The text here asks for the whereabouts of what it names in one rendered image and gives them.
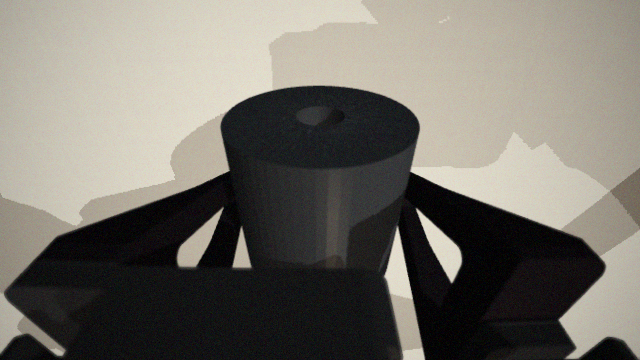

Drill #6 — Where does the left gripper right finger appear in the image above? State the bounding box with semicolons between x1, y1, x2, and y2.
398;172;606;360

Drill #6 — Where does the dark grey hollow cylinder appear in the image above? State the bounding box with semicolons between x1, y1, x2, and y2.
220;86;420;276

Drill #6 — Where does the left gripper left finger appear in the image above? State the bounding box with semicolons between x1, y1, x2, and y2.
34;171;241;267

